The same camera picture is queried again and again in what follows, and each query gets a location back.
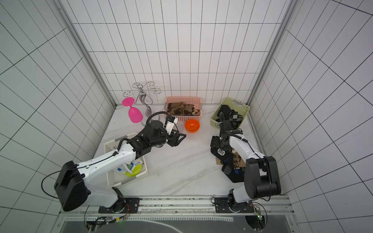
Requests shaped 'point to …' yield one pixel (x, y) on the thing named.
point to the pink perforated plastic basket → (196, 101)
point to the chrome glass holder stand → (143, 96)
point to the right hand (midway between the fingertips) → (218, 143)
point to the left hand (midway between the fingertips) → (180, 136)
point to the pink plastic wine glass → (135, 114)
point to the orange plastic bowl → (192, 125)
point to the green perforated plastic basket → (240, 108)
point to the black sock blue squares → (234, 174)
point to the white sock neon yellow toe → (132, 169)
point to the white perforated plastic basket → (116, 177)
